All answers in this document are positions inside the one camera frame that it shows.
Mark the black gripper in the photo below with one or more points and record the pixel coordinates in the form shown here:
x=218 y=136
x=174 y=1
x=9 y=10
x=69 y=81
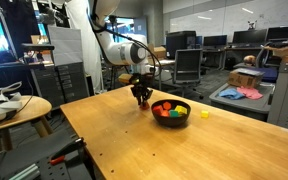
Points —
x=143 y=82

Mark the large orange cube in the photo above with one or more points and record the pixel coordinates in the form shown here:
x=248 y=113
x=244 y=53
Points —
x=157 y=109

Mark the small red cube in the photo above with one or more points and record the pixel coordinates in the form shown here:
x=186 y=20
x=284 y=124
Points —
x=166 y=105

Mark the green wooden block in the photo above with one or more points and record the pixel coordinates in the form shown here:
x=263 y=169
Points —
x=173 y=113

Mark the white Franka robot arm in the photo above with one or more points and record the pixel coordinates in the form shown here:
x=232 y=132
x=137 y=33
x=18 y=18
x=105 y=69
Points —
x=117 y=55

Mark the black bowl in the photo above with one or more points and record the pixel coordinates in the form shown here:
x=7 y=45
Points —
x=170 y=121

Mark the light wooden desk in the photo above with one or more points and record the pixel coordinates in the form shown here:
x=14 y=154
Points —
x=165 y=62

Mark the cardboard box with smile logo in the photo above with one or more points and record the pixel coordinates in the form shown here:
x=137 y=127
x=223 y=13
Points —
x=159 y=52

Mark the gray mesh office chair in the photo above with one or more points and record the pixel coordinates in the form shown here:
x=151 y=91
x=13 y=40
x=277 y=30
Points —
x=188 y=65

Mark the small yellow cube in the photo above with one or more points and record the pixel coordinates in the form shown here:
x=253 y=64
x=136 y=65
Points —
x=204 y=114

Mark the large black monitor back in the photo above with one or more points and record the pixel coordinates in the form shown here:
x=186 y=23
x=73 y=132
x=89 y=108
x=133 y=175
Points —
x=180 y=41

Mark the dark gray drawer cabinet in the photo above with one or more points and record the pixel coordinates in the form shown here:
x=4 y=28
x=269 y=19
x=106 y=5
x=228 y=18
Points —
x=67 y=80

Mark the black tripod stand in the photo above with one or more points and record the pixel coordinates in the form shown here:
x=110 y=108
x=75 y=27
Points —
x=113 y=19

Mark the white curtain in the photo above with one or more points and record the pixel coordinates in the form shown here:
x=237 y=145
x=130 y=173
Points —
x=80 y=40

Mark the blue cloth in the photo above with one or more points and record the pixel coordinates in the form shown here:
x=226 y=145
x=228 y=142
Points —
x=231 y=94

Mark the black computer monitor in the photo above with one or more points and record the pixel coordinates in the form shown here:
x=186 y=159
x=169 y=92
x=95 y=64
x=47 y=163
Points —
x=215 y=40
x=282 y=33
x=249 y=36

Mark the gray panel board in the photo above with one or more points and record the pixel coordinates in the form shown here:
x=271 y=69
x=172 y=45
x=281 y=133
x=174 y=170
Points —
x=64 y=45

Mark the gray storage bin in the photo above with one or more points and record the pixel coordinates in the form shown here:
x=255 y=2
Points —
x=244 y=105

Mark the brown cardboard box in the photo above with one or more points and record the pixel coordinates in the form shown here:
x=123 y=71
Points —
x=244 y=80

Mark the pink cloth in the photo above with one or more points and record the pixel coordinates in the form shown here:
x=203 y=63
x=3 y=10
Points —
x=249 y=92

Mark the gray flat packet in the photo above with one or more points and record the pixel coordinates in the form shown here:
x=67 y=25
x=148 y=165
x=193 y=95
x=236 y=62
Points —
x=249 y=71

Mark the brown round object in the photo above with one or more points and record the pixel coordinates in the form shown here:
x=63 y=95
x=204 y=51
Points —
x=249 y=59

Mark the round wooden side table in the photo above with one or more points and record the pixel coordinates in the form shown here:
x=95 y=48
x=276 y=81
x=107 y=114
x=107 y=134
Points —
x=27 y=108

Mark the black office chair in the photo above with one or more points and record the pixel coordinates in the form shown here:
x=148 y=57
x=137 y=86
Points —
x=260 y=56

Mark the blue plastic tote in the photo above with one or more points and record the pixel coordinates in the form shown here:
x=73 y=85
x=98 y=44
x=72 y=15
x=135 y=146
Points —
x=267 y=74

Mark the small dog figure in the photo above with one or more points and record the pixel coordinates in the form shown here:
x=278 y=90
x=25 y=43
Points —
x=252 y=25

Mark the aluminium extrusion bar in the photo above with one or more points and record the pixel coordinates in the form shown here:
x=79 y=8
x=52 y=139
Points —
x=25 y=171

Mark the white VR headset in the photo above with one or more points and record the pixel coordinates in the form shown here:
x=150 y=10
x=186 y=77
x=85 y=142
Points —
x=0 y=106

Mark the black stereo camera bar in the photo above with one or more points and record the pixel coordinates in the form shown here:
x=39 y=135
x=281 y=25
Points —
x=37 y=46

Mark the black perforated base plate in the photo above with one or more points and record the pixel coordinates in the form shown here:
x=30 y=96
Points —
x=27 y=153

